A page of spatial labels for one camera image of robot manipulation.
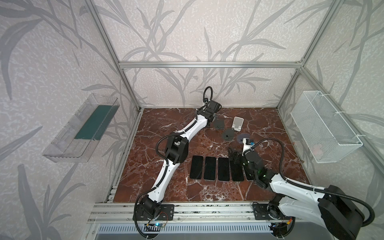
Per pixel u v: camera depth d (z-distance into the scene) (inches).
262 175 24.8
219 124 43.1
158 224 27.8
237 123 41.0
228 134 39.2
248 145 28.4
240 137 41.7
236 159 29.1
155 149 39.8
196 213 29.6
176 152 24.8
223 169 34.9
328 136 24.8
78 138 25.4
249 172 25.5
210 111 32.1
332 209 16.2
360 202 15.9
